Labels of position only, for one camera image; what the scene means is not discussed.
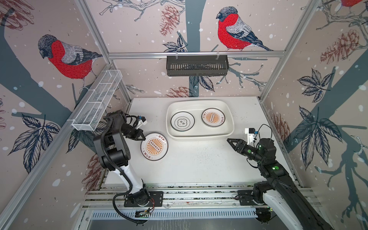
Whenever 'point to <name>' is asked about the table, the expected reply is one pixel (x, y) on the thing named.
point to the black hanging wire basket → (197, 66)
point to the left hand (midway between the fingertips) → (141, 138)
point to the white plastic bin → (200, 132)
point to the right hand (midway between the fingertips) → (227, 142)
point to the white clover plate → (182, 121)
